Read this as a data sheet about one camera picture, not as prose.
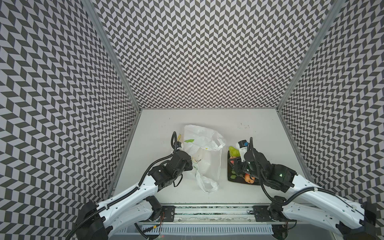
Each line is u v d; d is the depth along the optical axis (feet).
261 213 2.41
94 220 1.28
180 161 1.92
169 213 2.37
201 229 2.27
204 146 2.60
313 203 1.50
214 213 2.44
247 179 2.58
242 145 2.07
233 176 2.72
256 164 1.67
